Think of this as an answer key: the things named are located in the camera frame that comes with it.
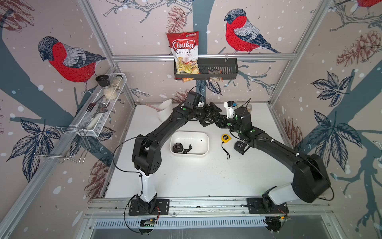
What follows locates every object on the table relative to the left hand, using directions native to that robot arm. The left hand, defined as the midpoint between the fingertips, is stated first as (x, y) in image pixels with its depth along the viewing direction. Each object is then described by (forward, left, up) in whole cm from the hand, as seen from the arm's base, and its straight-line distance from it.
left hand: (221, 112), depth 79 cm
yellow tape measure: (-1, -6, -25) cm, 26 cm away
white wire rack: (-8, +64, +5) cm, 65 cm away
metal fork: (-3, +65, +9) cm, 66 cm away
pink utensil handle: (+18, +44, -15) cm, 50 cm away
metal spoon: (-5, +59, +8) cm, 60 cm away
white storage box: (-2, +12, -26) cm, 29 cm away
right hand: (0, +5, -3) cm, 6 cm away
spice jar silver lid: (+20, -25, -18) cm, 37 cm away
